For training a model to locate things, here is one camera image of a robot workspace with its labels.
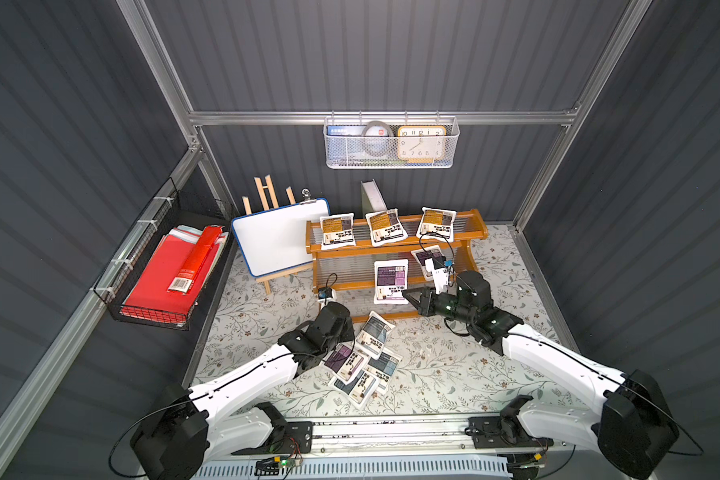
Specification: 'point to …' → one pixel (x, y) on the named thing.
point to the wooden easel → (270, 187)
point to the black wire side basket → (174, 208)
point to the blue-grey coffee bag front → (359, 389)
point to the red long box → (193, 263)
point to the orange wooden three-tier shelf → (372, 281)
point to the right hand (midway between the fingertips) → (404, 296)
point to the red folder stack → (151, 297)
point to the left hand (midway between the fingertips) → (350, 322)
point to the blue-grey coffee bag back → (373, 335)
